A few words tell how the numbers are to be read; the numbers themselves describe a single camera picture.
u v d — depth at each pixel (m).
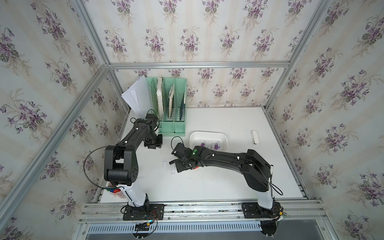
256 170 0.48
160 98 0.95
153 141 0.78
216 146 0.97
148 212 0.71
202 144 0.98
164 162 0.91
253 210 0.73
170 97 0.98
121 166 0.47
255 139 0.98
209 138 0.99
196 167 0.90
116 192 0.67
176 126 1.10
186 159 0.63
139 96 0.95
